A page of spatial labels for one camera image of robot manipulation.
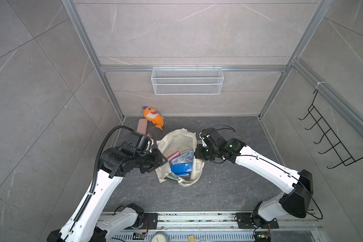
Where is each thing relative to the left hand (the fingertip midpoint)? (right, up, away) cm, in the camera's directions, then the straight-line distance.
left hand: (167, 159), depth 64 cm
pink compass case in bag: (0, -3, +26) cm, 27 cm away
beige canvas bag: (+1, +6, +20) cm, 21 cm away
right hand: (+12, 0, +11) cm, 17 cm away
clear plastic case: (+8, -4, +25) cm, 27 cm away
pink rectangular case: (-25, +15, +47) cm, 55 cm away
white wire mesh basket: (+9, +46, +37) cm, 60 cm away
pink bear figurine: (-18, +9, +42) cm, 47 cm away
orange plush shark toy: (-18, +24, +47) cm, 56 cm away
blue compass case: (+5, -11, +22) cm, 25 cm away
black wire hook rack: (+71, +2, -6) cm, 71 cm away
